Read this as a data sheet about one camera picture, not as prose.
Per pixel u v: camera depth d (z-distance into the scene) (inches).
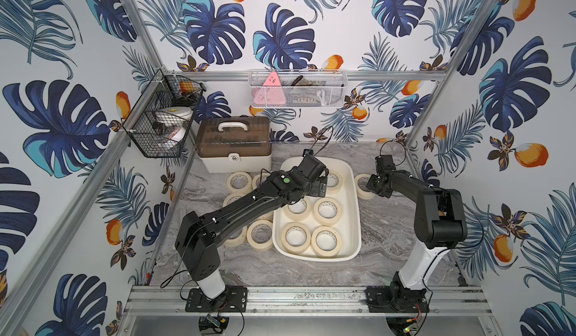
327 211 37.1
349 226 35.5
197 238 16.5
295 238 34.4
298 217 36.3
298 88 36.4
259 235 34.9
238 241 33.4
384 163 31.4
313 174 23.2
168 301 30.1
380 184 29.5
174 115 31.4
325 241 34.1
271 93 35.5
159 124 36.5
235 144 36.4
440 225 20.0
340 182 40.2
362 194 37.6
